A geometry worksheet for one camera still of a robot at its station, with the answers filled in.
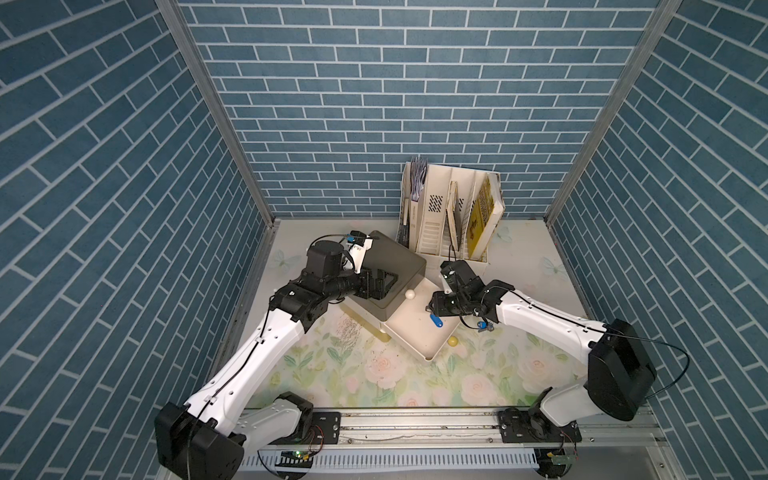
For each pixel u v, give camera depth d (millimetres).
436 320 852
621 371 433
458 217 1158
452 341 787
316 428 727
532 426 666
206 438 364
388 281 693
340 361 848
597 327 467
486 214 932
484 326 912
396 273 707
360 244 645
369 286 631
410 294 781
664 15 707
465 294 654
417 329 828
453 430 750
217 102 860
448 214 983
